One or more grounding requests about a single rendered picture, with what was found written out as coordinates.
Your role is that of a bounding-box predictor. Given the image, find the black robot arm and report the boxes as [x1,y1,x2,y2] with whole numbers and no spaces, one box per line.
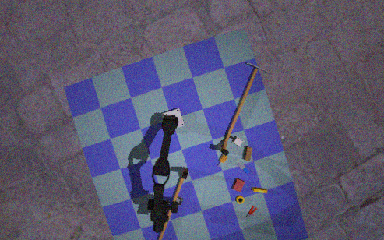
[150,115,178,233]

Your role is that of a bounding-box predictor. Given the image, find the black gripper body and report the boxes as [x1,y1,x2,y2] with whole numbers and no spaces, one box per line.
[147,199,178,213]

